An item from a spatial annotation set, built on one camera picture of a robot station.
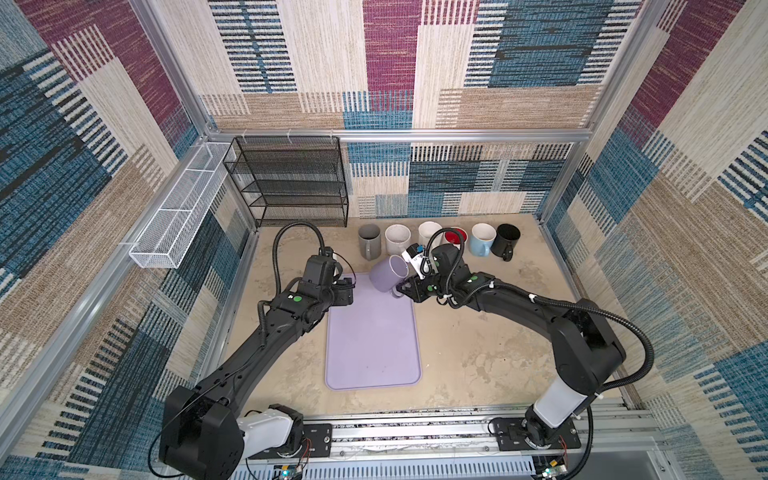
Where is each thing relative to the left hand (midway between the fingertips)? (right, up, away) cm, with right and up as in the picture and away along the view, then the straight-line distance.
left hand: (341, 281), depth 83 cm
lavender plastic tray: (+8, -19, +7) cm, 22 cm away
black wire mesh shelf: (-23, +33, +26) cm, 48 cm away
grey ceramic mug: (+6, +11, +19) cm, 23 cm away
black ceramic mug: (+52, +11, +21) cm, 57 cm away
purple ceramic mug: (+12, +2, -2) cm, 13 cm away
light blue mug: (+44, +12, +20) cm, 50 cm away
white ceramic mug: (+36, +13, +26) cm, 46 cm away
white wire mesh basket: (-39, +10, -13) cm, 43 cm away
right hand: (+16, -3, +3) cm, 17 cm away
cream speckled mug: (+16, +13, +25) cm, 32 cm away
